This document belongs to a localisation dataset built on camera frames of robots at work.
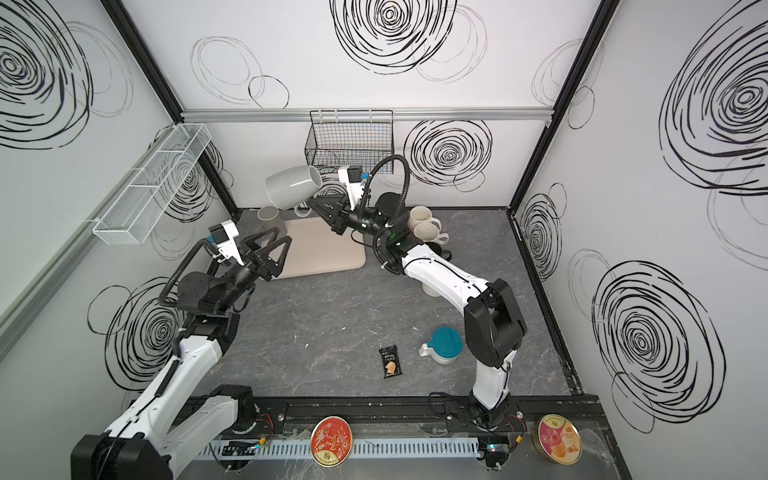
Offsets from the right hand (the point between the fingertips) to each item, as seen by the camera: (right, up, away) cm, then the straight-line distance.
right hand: (305, 201), depth 65 cm
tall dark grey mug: (-23, -1, +38) cm, 44 cm away
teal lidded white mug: (+33, -37, +14) cm, 51 cm away
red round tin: (+5, -55, +3) cm, 55 cm away
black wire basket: (+6, +24, +32) cm, 40 cm away
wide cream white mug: (+31, -25, +31) cm, 51 cm away
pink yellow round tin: (+57, -54, +3) cm, 79 cm away
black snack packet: (+19, -42, +17) cm, 50 cm away
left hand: (-4, -8, 0) cm, 9 cm away
